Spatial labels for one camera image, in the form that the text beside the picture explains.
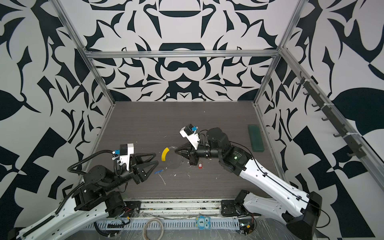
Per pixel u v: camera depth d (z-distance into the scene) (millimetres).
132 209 732
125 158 531
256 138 995
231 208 746
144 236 665
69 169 419
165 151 630
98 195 508
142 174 534
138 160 603
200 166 888
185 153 613
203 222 699
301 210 388
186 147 569
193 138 547
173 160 638
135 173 525
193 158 551
